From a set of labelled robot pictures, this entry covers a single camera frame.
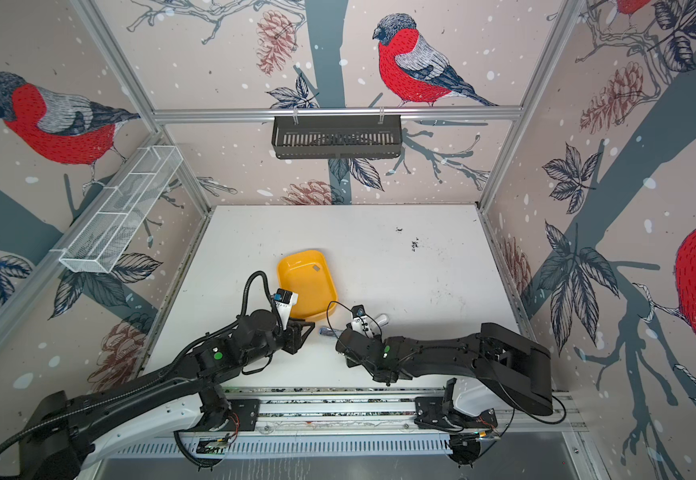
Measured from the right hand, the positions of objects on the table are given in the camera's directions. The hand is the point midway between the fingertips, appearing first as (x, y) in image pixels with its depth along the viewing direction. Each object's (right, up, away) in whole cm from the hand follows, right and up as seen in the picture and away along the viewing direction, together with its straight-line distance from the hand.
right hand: (347, 348), depth 84 cm
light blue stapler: (-5, +4, +2) cm, 7 cm away
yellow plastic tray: (-15, +19, +17) cm, 30 cm away
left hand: (-9, +9, -8) cm, 15 cm away
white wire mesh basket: (-61, +31, -12) cm, 69 cm away
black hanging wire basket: (-17, +68, +23) cm, 74 cm away
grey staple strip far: (-12, +20, +19) cm, 30 cm away
